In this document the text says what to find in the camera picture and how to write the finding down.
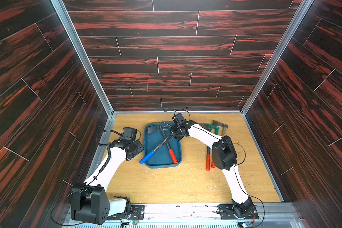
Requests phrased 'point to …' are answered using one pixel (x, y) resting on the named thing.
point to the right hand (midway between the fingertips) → (172, 131)
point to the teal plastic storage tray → (161, 157)
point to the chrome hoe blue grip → (165, 126)
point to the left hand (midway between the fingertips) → (141, 148)
